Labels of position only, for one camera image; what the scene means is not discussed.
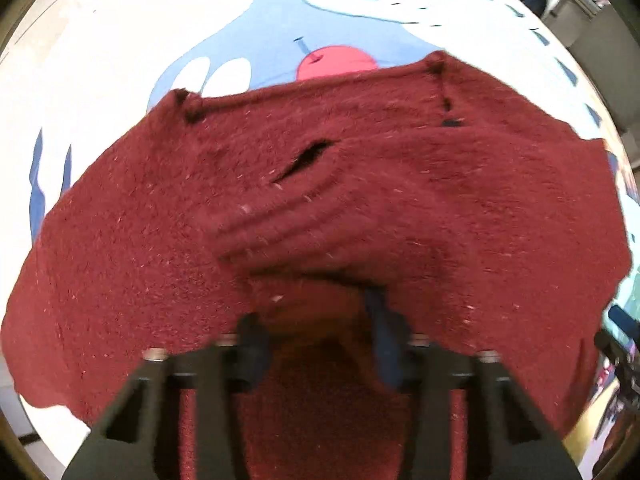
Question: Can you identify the dark red knitted sweater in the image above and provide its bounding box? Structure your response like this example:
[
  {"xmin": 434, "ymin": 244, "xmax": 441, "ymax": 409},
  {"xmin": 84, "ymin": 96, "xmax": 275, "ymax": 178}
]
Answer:
[{"xmin": 1, "ymin": 52, "xmax": 631, "ymax": 479}]

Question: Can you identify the grey chair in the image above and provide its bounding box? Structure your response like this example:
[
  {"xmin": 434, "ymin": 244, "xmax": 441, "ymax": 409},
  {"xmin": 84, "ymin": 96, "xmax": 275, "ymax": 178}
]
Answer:
[{"xmin": 544, "ymin": 0, "xmax": 640, "ymax": 131}]

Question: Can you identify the dinosaur print bed sheet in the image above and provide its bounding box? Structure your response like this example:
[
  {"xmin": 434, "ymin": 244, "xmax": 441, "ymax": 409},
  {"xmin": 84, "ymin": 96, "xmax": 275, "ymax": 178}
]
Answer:
[{"xmin": 1, "ymin": 0, "xmax": 639, "ymax": 479}]

